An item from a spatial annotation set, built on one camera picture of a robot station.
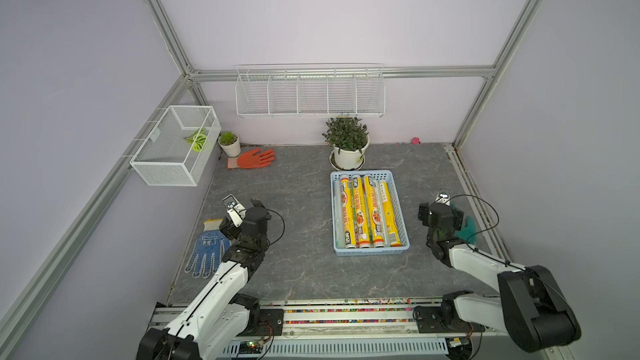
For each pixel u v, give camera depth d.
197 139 0.82
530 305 0.42
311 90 0.98
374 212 0.89
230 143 1.12
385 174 1.02
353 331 0.74
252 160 1.16
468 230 0.92
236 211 0.67
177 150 0.83
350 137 0.99
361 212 0.89
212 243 0.90
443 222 0.68
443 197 0.76
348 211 0.90
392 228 0.89
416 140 1.24
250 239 0.62
